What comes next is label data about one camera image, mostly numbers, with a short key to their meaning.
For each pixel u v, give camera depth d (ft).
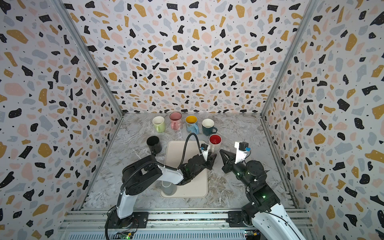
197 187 2.75
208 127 3.30
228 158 2.07
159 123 3.41
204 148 2.55
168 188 2.52
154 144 3.27
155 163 1.80
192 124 3.35
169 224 2.40
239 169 1.97
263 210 1.62
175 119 3.39
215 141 3.36
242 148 1.95
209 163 2.61
